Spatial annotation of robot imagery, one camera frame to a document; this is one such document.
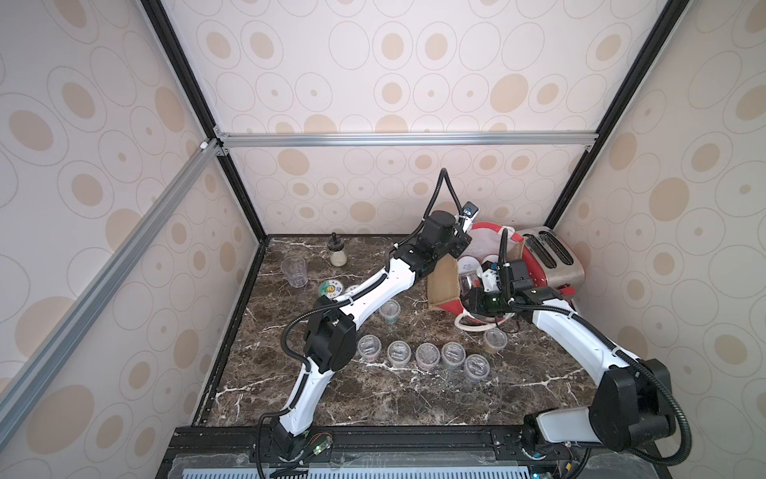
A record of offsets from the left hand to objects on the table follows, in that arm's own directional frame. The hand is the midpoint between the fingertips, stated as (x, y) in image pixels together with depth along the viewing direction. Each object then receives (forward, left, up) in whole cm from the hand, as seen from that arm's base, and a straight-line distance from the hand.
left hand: (475, 221), depth 80 cm
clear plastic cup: (+6, +57, -30) cm, 64 cm away
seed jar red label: (-27, +5, -27) cm, 38 cm away
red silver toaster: (-2, -26, -14) cm, 30 cm away
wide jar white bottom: (-1, -3, -19) cm, 19 cm away
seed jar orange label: (-26, +20, -26) cm, 42 cm away
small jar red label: (-24, +28, -27) cm, 46 cm away
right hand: (-13, -2, -19) cm, 23 cm away
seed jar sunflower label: (-6, +42, -24) cm, 49 cm away
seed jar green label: (-13, +23, -27) cm, 37 cm away
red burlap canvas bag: (-9, +6, -13) cm, 17 cm away
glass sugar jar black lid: (+11, +42, -25) cm, 50 cm away
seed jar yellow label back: (-22, -8, -27) cm, 35 cm away
